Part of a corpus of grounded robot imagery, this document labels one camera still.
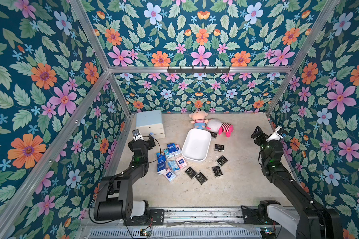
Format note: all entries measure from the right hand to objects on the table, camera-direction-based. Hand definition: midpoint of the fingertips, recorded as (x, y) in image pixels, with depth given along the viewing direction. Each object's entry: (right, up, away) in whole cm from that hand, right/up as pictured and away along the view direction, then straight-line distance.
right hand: (264, 129), depth 80 cm
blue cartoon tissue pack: (-58, -19, +13) cm, 63 cm away
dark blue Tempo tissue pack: (-52, -13, +14) cm, 55 cm away
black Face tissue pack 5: (-34, -28, +5) cm, 44 cm away
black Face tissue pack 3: (-20, -20, +11) cm, 31 cm away
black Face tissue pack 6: (-40, -26, +7) cm, 48 cm away
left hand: (-69, -4, +9) cm, 70 cm away
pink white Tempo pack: (-52, -27, +6) cm, 59 cm away
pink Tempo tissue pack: (-46, -20, +11) cm, 51 cm away
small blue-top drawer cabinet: (-67, +5, +17) cm, 69 cm away
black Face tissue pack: (-23, -4, +25) cm, 34 cm away
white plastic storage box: (-36, -11, +21) cm, 43 cm away
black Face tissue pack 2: (-21, -13, +19) cm, 31 cm away
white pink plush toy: (-22, +2, +24) cm, 33 cm away
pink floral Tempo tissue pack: (-48, -14, +15) cm, 52 cm away
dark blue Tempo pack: (-57, -22, +9) cm, 62 cm away
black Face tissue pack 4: (-24, -25, +7) cm, 36 cm away
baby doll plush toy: (-34, +9, +29) cm, 46 cm away
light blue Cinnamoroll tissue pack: (-50, -22, +9) cm, 55 cm away
